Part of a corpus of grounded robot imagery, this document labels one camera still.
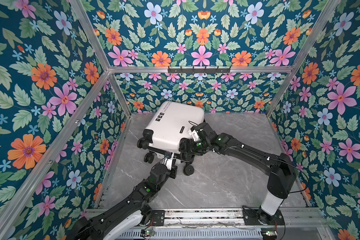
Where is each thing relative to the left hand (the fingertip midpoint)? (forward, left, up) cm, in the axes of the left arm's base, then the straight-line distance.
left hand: (179, 158), depth 79 cm
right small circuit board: (-35, -42, -14) cm, 56 cm away
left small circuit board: (-31, +17, -14) cm, 38 cm away
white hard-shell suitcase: (+17, +6, +6) cm, 19 cm away
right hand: (+3, -2, +5) cm, 6 cm away
